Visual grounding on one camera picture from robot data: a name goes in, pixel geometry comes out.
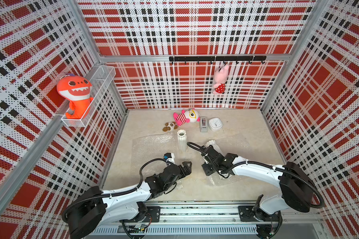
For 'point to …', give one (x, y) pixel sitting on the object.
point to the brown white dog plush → (170, 126)
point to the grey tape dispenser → (203, 124)
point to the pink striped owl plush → (186, 116)
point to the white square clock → (215, 124)
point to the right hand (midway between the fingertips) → (208, 165)
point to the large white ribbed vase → (213, 143)
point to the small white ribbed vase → (182, 140)
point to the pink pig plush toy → (220, 74)
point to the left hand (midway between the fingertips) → (188, 165)
